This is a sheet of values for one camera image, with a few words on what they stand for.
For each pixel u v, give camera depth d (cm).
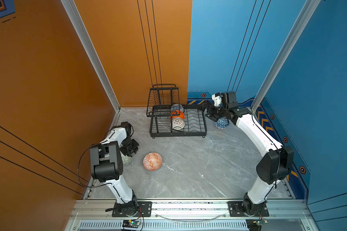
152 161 89
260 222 70
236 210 72
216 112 71
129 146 79
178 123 105
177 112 83
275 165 46
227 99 65
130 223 71
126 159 91
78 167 49
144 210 74
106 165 49
